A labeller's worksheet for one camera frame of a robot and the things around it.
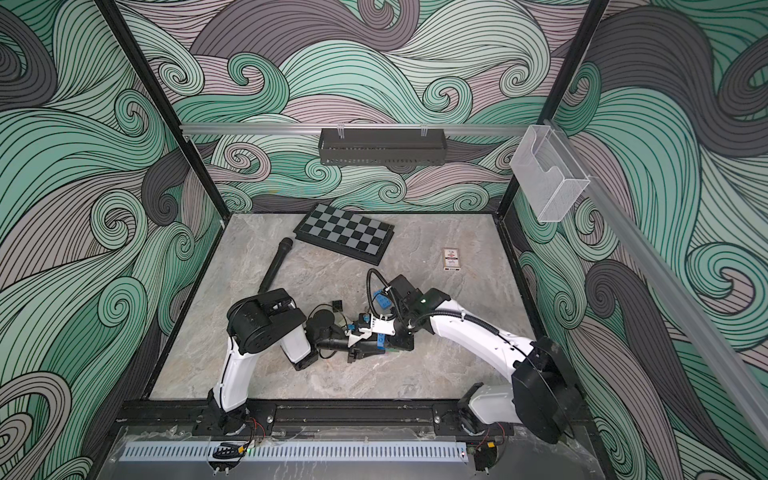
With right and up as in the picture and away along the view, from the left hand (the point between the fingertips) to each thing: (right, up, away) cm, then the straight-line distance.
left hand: (383, 342), depth 84 cm
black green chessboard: (-14, +32, +27) cm, 44 cm away
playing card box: (+25, +22, +20) cm, 39 cm away
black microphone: (-36, +26, +23) cm, 50 cm away
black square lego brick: (-15, +8, +9) cm, 19 cm away
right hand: (+3, +3, -2) cm, 5 cm away
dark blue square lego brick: (-1, +2, -6) cm, 7 cm away
